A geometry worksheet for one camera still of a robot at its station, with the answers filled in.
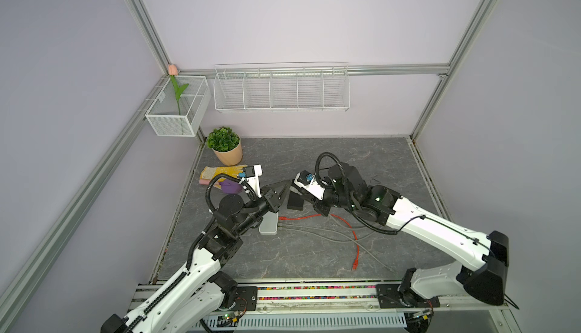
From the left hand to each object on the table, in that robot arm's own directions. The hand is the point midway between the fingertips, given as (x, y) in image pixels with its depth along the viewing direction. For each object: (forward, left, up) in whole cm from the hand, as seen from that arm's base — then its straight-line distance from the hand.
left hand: (291, 187), depth 66 cm
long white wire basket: (+55, +4, -2) cm, 55 cm away
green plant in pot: (+35, +29, -18) cm, 49 cm away
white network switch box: (+1, +10, -30) cm, 31 cm away
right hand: (+1, -4, -5) cm, 6 cm away
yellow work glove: (+30, +39, -31) cm, 58 cm away
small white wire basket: (+40, +43, +1) cm, 59 cm away
